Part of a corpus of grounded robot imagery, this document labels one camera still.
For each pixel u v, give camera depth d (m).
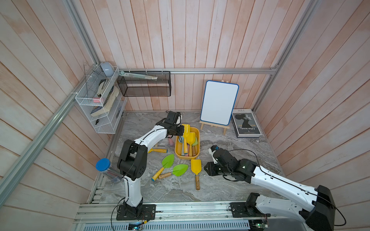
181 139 0.94
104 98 0.75
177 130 0.82
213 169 0.67
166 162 0.92
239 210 0.73
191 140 1.00
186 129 0.95
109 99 0.81
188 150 0.95
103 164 0.70
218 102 0.95
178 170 0.88
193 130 1.01
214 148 0.71
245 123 1.07
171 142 0.98
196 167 0.88
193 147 0.97
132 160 0.50
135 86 1.07
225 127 1.01
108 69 0.83
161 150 0.95
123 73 0.90
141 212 0.72
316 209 0.39
